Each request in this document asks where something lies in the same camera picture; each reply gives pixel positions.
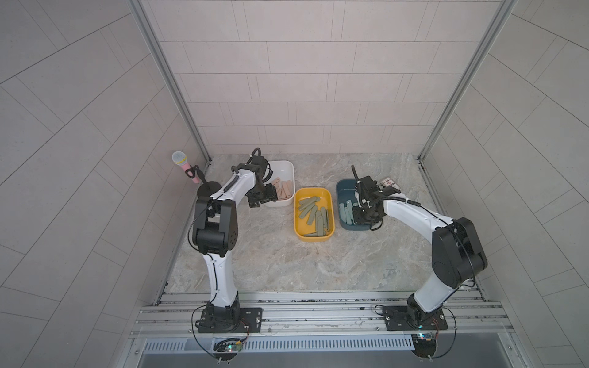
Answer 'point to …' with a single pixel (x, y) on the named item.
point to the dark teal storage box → (345, 191)
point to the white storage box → (283, 178)
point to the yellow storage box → (302, 230)
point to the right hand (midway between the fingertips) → (357, 218)
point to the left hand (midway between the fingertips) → (272, 198)
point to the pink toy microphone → (180, 158)
